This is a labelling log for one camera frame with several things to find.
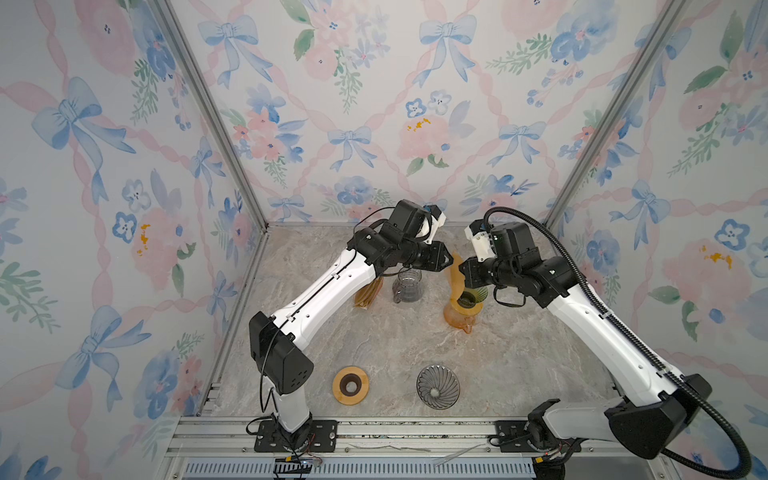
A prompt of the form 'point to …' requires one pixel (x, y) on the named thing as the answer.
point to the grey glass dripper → (438, 387)
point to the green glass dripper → (472, 296)
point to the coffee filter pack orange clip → (365, 296)
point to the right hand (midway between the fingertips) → (460, 265)
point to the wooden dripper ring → (350, 386)
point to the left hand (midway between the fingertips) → (454, 257)
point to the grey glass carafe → (408, 286)
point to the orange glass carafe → (461, 316)
